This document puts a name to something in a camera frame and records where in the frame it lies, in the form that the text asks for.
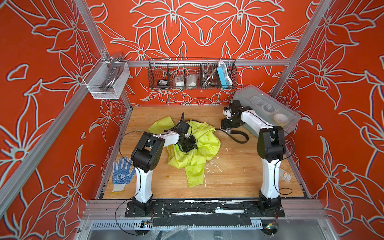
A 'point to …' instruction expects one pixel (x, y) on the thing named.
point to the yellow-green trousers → (194, 160)
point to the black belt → (234, 131)
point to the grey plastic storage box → (271, 109)
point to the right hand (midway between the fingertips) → (222, 124)
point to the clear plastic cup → (191, 80)
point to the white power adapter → (179, 81)
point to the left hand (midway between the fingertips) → (197, 148)
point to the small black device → (162, 83)
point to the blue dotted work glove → (122, 174)
